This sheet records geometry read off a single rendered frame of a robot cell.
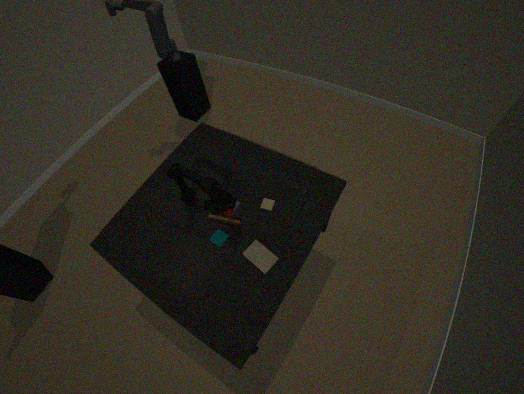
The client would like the tan flat bar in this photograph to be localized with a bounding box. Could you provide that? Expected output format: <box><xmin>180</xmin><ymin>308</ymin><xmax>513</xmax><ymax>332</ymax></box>
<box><xmin>209</xmin><ymin>214</ymin><xmax>241</xmax><ymax>226</ymax></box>

